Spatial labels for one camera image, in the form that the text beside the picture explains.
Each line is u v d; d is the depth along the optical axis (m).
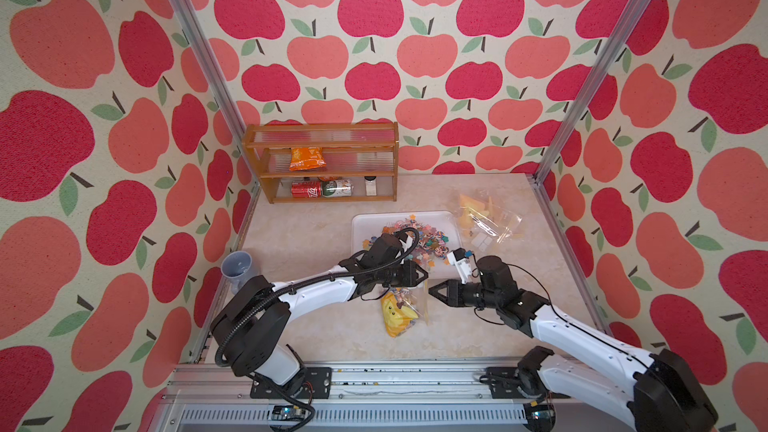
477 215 0.97
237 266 0.88
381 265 0.64
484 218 0.96
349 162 1.20
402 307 0.82
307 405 0.71
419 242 0.98
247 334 0.43
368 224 1.04
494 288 0.64
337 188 1.08
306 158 1.01
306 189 1.08
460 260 0.75
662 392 0.40
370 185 1.08
